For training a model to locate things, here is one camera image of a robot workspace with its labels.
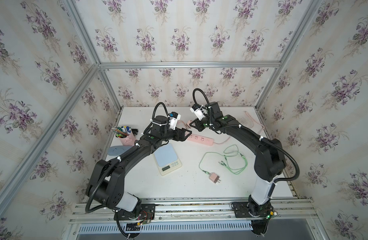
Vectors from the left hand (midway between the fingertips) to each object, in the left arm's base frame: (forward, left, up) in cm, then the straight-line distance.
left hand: (187, 131), depth 82 cm
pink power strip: (+5, -10, -17) cm, 20 cm away
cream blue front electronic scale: (-7, +12, -20) cm, 24 cm away
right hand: (+7, -5, -1) cm, 9 cm away
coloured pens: (+7, +41, -10) cm, 43 cm away
